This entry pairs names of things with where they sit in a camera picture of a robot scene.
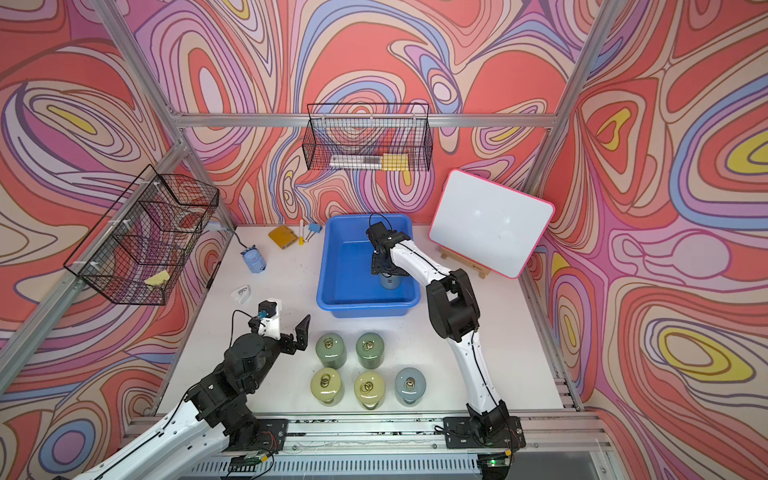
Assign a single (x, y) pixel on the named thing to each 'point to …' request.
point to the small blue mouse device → (254, 260)
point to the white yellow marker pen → (301, 238)
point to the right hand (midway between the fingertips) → (392, 274)
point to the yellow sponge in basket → (158, 279)
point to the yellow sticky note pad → (282, 236)
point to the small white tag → (242, 294)
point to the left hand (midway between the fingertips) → (296, 315)
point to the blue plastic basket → (346, 287)
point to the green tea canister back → (370, 350)
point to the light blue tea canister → (391, 282)
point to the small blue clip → (313, 228)
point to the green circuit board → (242, 461)
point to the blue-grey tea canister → (410, 384)
